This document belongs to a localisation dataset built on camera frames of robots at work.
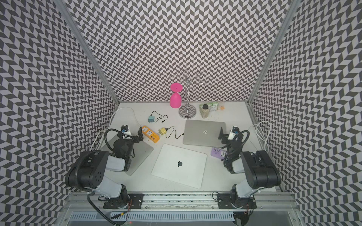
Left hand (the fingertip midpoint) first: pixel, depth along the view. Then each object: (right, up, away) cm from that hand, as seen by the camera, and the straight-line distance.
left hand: (133, 128), depth 90 cm
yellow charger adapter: (+17, -3, +9) cm, 20 cm away
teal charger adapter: (+7, +5, +17) cm, 19 cm away
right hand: (+61, -1, -1) cm, 61 cm away
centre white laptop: (+31, -22, -5) cm, 38 cm away
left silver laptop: (+6, -14, -3) cm, 16 cm away
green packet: (+54, +14, +18) cm, 59 cm away
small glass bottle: (+48, +11, +13) cm, 51 cm away
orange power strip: (+9, -5, +6) cm, 12 cm away
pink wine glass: (+27, +18, -1) cm, 33 cm away
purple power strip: (+54, -15, -2) cm, 56 cm away
